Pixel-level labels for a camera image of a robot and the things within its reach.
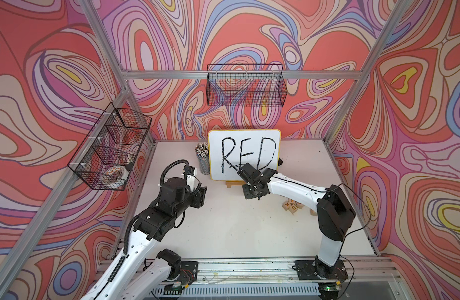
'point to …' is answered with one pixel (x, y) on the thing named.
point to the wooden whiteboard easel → (230, 183)
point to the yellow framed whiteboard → (230, 149)
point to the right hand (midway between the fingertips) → (252, 196)
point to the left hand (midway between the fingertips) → (202, 187)
